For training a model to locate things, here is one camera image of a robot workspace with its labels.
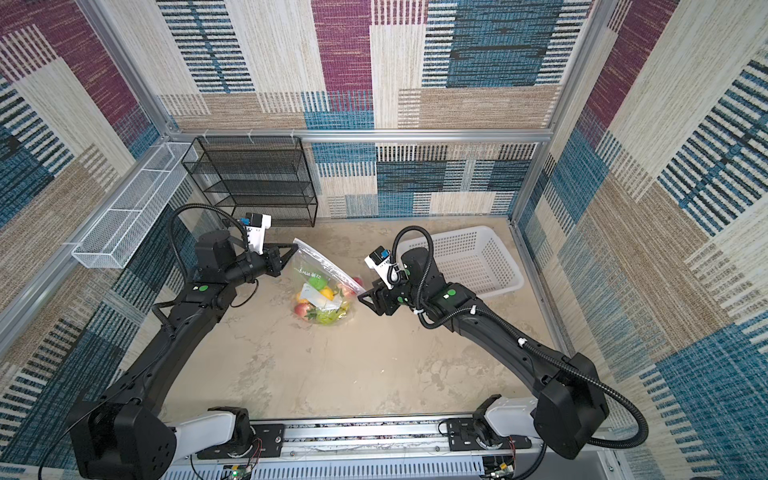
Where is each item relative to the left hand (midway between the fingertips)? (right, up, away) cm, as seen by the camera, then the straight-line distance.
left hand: (296, 242), depth 75 cm
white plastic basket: (+53, -5, +33) cm, 63 cm away
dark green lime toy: (+2, -12, +14) cm, 19 cm away
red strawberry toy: (+16, -10, +2) cm, 19 cm away
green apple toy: (+5, -22, +14) cm, 26 cm away
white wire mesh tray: (-42, -1, -5) cm, 42 cm away
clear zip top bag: (+5, -14, +10) cm, 18 cm away
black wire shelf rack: (-22, +24, +33) cm, 46 cm away
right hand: (+18, -13, +1) cm, 23 cm away
